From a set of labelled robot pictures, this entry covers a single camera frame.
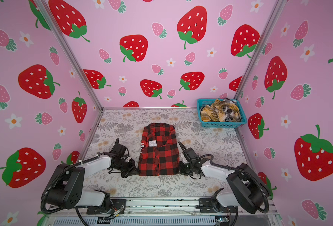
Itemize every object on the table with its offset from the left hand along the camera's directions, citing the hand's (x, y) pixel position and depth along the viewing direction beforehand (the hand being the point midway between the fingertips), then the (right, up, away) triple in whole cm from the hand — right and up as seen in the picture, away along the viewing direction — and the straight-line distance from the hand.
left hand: (140, 170), depth 85 cm
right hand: (+21, 0, 0) cm, 21 cm away
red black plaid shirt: (+12, +10, +5) cm, 16 cm away
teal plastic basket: (+45, +46, +29) cm, 71 cm away
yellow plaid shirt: (+61, +39, +21) cm, 75 cm away
